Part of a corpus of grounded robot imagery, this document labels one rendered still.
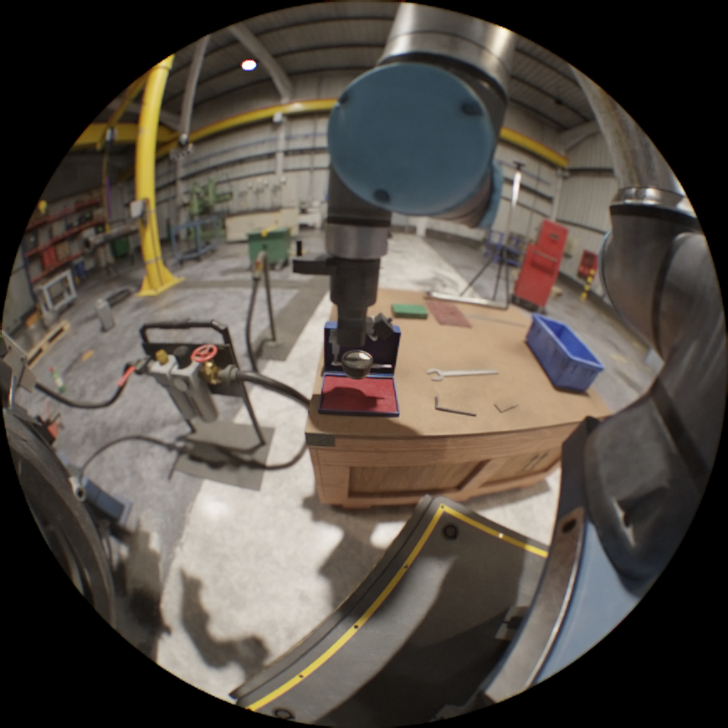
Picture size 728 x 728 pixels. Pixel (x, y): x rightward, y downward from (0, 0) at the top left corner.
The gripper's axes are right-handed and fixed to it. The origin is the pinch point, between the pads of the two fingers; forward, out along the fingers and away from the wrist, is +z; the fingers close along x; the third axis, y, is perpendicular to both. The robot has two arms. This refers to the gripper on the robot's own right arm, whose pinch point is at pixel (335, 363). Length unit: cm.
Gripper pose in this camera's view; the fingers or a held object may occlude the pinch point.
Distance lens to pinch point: 44.0
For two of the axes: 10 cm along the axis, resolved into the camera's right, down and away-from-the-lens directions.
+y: 10.0, 0.5, 0.6
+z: -0.8, 7.9, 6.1
